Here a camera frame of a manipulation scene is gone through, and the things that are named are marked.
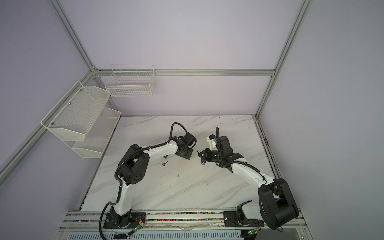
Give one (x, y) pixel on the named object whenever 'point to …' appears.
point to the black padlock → (203, 163)
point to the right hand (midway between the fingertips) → (198, 154)
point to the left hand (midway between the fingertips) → (185, 154)
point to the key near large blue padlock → (164, 164)
